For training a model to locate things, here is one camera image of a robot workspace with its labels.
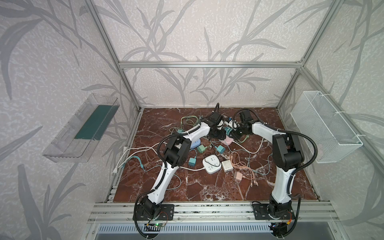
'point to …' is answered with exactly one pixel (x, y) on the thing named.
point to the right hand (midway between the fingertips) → (232, 128)
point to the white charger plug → (227, 166)
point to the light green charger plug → (201, 148)
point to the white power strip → (212, 164)
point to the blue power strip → (195, 143)
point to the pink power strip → (228, 140)
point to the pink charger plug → (239, 176)
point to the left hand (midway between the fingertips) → (225, 132)
